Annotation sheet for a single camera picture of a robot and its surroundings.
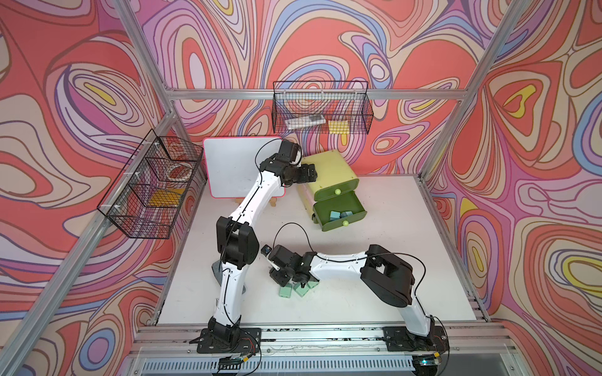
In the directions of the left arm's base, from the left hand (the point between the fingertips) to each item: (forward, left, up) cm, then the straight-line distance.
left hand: (310, 175), depth 91 cm
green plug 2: (-38, +3, -20) cm, 43 cm away
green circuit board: (-59, +26, -24) cm, 69 cm away
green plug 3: (-35, -1, -21) cm, 41 cm away
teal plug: (-11, -15, -11) cm, 21 cm away
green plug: (-38, +9, -20) cm, 44 cm away
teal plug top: (-11, -10, -12) cm, 19 cm away
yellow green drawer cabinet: (-6, -8, -7) cm, 12 cm away
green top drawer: (-5, -10, -2) cm, 11 cm away
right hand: (-31, +12, -23) cm, 41 cm away
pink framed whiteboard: (+11, +34, -4) cm, 36 cm away
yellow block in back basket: (+14, -11, +13) cm, 22 cm away
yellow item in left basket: (-20, +46, +9) cm, 51 cm away
